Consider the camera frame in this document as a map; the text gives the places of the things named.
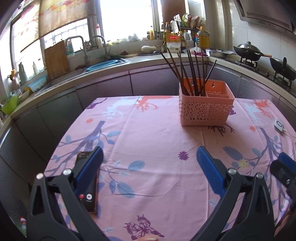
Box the steel range hood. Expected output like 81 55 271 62
234 0 295 34

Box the yellow white carton box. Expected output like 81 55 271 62
165 33 181 53

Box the pink perforated utensil basket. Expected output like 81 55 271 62
179 80 235 126

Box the wooden cutting board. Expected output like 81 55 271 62
44 40 70 82

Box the steel sink faucet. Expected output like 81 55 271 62
65 35 91 67

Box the steel bowl on counter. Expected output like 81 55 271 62
209 50 234 59

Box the dark brown chopstick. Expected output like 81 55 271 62
160 50 189 95
194 50 204 96
187 49 199 96
201 49 206 96
166 47 194 96
201 60 217 96

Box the yellow cooking oil bottle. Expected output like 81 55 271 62
197 26 210 49

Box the pink floral tablecloth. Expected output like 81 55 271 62
45 96 295 240

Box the blue plastic basin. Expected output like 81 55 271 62
86 60 118 72

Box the window roller blind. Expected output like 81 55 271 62
11 1 96 52

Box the green plastic bowl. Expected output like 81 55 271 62
1 95 18 115

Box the gas stove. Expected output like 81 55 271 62
227 58 295 95

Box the wok with steel lid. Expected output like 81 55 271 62
233 41 272 61

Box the black remote control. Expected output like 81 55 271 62
74 152 99 214

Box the black wok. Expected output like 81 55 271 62
269 57 295 81

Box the small white device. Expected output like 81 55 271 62
274 118 284 133

